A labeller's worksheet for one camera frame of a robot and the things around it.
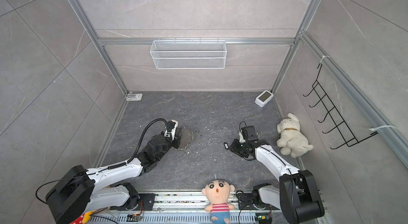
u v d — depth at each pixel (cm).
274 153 54
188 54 100
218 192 69
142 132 59
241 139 79
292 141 83
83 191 41
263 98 112
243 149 75
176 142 73
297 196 41
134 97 115
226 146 92
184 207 73
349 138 58
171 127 68
